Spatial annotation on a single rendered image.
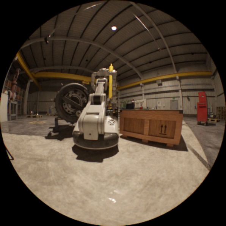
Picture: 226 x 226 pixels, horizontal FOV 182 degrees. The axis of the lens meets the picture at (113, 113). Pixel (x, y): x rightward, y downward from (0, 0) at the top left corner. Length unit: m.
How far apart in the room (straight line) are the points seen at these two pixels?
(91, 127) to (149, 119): 0.74
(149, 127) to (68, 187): 1.05
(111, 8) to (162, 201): 8.48
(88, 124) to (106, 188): 0.51
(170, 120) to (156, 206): 0.86
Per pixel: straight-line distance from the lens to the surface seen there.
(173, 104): 10.87
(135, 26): 8.71
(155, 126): 1.00
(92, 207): 0.45
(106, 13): 8.22
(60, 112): 1.29
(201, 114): 3.40
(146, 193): 0.50
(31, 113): 5.99
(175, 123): 0.98
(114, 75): 1.25
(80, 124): 0.66
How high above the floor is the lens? 0.43
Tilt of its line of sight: 1 degrees down
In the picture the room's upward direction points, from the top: 1 degrees clockwise
